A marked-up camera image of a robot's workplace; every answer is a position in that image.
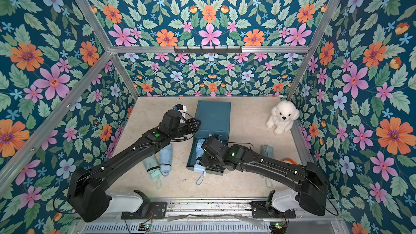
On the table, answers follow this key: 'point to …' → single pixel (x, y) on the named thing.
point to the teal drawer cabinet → (215, 116)
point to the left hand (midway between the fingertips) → (200, 123)
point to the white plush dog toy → (283, 115)
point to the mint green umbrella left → (153, 167)
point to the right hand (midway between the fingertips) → (200, 163)
